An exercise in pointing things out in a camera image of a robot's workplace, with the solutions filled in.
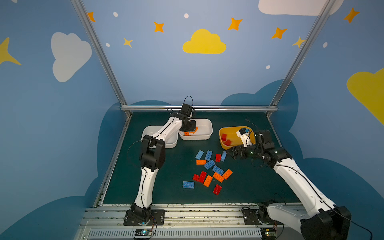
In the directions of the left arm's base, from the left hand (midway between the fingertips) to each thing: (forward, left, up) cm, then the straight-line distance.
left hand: (193, 125), depth 100 cm
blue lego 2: (-17, -10, -10) cm, 22 cm away
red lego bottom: (-39, -14, -10) cm, 42 cm away
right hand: (-22, -23, +8) cm, 33 cm away
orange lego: (-29, -22, -10) cm, 38 cm away
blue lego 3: (-23, -11, -10) cm, 27 cm away
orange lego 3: (-34, -9, -10) cm, 36 cm away
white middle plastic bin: (+3, -9, -9) cm, 13 cm away
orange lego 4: (0, +5, -9) cm, 11 cm away
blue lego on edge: (-18, -20, -7) cm, 28 cm away
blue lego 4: (-27, -16, -10) cm, 33 cm away
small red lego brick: (-3, -22, -8) cm, 23 cm away
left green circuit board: (-59, +23, -11) cm, 64 cm away
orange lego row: (-22, -5, -9) cm, 25 cm away
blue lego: (-16, -4, -11) cm, 20 cm away
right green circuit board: (-58, -38, -11) cm, 70 cm away
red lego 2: (-18, -17, -10) cm, 27 cm away
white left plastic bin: (-9, +15, -7) cm, 19 cm away
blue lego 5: (-36, +3, -9) cm, 38 cm away
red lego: (-8, -24, -8) cm, 27 cm away
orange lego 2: (-31, -16, -10) cm, 36 cm away
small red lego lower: (-32, -2, -9) cm, 34 cm away
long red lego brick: (-32, -6, -10) cm, 34 cm away
